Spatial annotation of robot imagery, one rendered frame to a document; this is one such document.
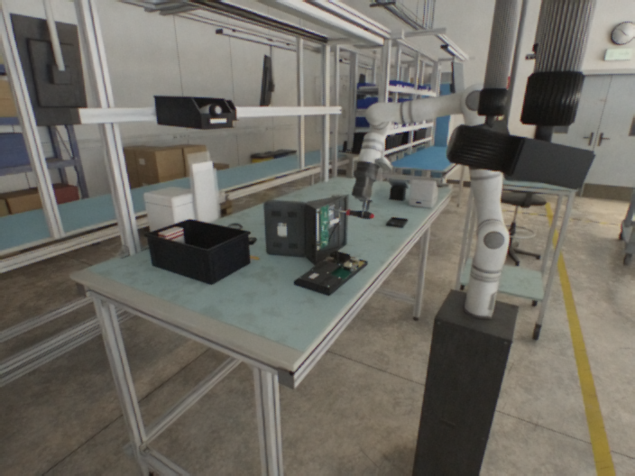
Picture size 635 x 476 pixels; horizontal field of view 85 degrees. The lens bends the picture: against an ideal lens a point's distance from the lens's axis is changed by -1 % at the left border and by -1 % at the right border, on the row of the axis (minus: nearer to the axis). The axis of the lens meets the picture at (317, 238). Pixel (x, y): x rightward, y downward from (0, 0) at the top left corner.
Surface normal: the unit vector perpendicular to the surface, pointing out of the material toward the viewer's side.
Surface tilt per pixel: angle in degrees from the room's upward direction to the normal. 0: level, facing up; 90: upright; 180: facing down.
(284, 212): 90
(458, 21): 90
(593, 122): 90
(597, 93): 90
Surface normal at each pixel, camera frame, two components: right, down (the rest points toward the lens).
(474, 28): -0.49, 0.31
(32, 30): 0.88, 0.28
